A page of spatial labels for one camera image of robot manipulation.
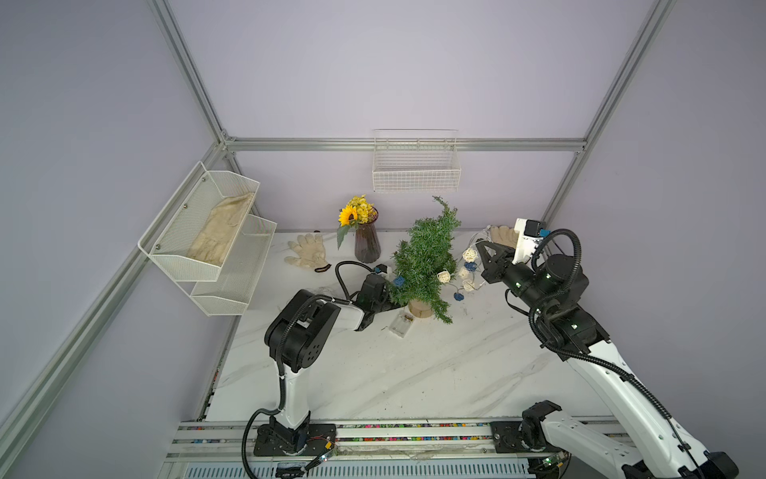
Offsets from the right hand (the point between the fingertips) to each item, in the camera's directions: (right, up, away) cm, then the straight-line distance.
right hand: (478, 247), depth 67 cm
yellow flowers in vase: (-30, +12, +26) cm, 41 cm away
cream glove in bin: (-67, +5, +13) cm, 69 cm away
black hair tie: (-45, -7, +41) cm, 62 cm away
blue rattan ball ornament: (-2, -5, 0) cm, 5 cm away
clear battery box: (-17, -24, +29) cm, 41 cm away
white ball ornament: (-7, -7, +5) cm, 11 cm away
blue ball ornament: (-18, -9, +13) cm, 23 cm away
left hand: (-15, -16, +31) cm, 38 cm away
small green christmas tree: (-11, -1, +6) cm, 13 cm away
